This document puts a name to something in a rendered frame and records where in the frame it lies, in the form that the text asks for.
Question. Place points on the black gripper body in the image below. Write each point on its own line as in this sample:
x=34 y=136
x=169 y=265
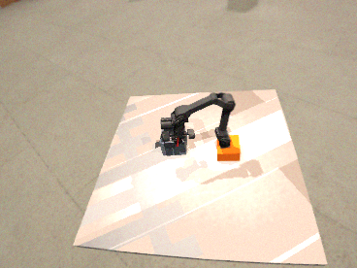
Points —
x=177 y=134

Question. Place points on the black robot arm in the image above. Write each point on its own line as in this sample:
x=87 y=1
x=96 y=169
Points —
x=180 y=115

